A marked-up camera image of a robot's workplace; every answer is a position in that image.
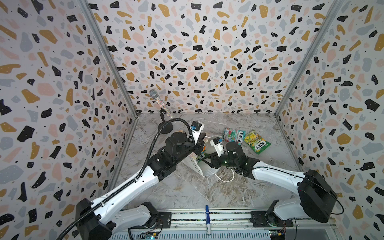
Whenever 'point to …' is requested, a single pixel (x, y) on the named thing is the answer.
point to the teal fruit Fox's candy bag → (231, 135)
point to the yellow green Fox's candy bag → (259, 144)
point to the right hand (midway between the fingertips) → (202, 156)
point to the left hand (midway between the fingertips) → (205, 131)
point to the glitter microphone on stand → (165, 109)
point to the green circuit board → (150, 235)
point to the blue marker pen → (208, 220)
